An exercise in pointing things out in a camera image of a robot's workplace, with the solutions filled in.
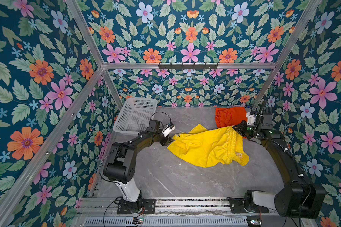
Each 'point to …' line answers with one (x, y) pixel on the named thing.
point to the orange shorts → (230, 116)
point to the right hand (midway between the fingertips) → (233, 125)
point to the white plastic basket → (134, 115)
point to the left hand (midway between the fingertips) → (171, 133)
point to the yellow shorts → (201, 147)
